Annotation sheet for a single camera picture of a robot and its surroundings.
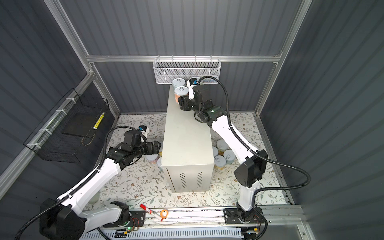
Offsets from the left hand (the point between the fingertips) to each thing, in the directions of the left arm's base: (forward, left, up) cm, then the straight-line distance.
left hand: (153, 144), depth 82 cm
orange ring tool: (-31, -5, -19) cm, 37 cm away
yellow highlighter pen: (+10, +28, +10) cm, 31 cm away
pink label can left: (-2, +3, -12) cm, 12 cm away
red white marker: (-30, +1, -17) cm, 34 cm away
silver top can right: (-4, -44, -11) cm, 45 cm away
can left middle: (-4, -1, -14) cm, 14 cm away
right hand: (+13, -18, +20) cm, 30 cm away
